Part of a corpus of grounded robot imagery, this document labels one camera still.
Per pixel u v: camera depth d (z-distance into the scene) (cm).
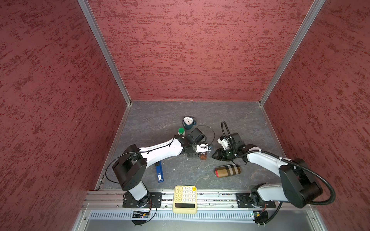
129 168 44
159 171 81
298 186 43
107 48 88
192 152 75
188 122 103
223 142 83
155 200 74
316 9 72
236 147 70
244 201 74
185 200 72
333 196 38
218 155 81
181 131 92
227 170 81
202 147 73
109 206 73
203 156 90
